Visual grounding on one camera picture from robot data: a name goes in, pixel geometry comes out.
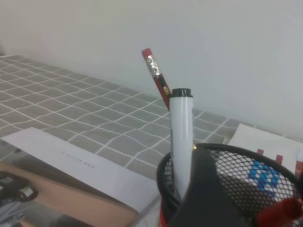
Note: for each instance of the white marker in holder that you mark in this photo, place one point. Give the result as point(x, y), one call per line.
point(182, 138)

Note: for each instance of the red double-ended pen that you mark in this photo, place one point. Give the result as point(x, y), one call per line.
point(281, 214)

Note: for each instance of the black mesh pen holder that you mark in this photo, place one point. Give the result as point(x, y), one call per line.
point(273, 183)

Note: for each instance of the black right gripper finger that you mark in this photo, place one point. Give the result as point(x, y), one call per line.
point(210, 202)

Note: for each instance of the Agilex robot brochure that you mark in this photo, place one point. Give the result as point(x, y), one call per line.
point(78, 183)

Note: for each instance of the white HEEC magazine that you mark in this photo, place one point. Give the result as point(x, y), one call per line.
point(287, 152)

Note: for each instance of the red pencil with eraser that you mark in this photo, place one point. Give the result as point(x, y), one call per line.
point(157, 76)

